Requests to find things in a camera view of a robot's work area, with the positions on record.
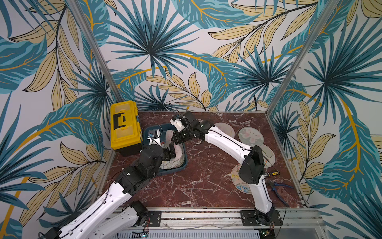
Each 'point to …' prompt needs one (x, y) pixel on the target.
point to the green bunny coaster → (250, 136)
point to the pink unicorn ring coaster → (179, 149)
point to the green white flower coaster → (172, 164)
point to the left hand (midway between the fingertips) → (164, 145)
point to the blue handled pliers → (273, 185)
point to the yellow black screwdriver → (271, 174)
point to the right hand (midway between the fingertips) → (171, 139)
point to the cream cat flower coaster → (268, 156)
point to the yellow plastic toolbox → (126, 131)
